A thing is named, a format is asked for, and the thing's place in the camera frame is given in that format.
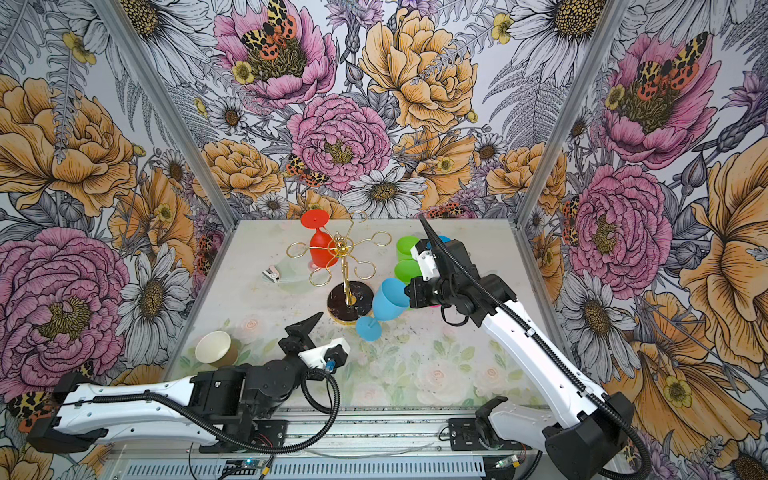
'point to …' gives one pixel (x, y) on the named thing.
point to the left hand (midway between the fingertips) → (323, 329)
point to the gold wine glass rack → (348, 302)
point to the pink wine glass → (436, 306)
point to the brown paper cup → (217, 348)
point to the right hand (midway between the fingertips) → (407, 300)
